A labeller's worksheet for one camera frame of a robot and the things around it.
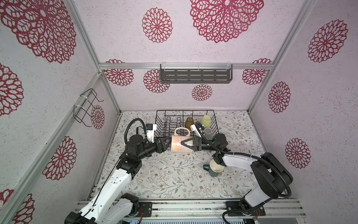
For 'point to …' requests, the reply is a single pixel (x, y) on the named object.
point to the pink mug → (175, 142)
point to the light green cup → (206, 121)
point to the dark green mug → (214, 169)
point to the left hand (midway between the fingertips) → (169, 140)
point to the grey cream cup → (208, 133)
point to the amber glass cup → (189, 121)
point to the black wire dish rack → (168, 121)
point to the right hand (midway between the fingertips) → (182, 144)
